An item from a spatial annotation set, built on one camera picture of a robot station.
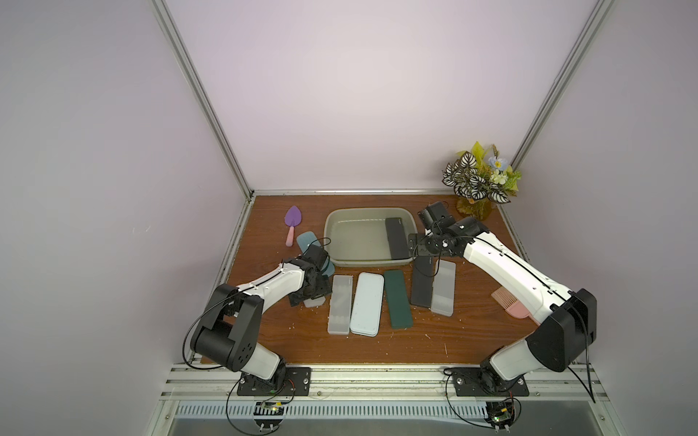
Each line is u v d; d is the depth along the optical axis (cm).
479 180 88
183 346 43
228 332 44
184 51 78
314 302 85
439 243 56
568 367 43
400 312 85
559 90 85
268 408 72
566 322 40
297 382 74
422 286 92
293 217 113
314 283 79
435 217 62
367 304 87
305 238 104
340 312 85
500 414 70
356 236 104
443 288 90
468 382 72
